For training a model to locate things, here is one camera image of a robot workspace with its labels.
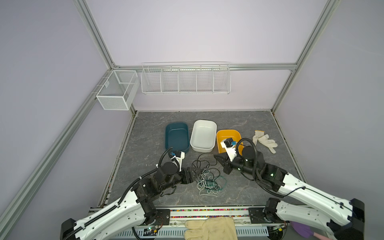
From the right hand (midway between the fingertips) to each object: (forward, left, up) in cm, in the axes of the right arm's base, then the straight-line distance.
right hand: (215, 156), depth 69 cm
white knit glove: (+26, -37, -23) cm, 50 cm away
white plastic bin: (+28, +5, -24) cm, 37 cm away
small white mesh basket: (+50, +63, +1) cm, 80 cm away
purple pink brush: (-27, -43, -24) cm, 55 cm away
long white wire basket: (+54, +16, +7) cm, 57 cm away
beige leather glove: (-26, -1, -23) cm, 35 cm away
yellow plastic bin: (+30, -9, -24) cm, 39 cm away
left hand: (-6, +9, -6) cm, 12 cm away
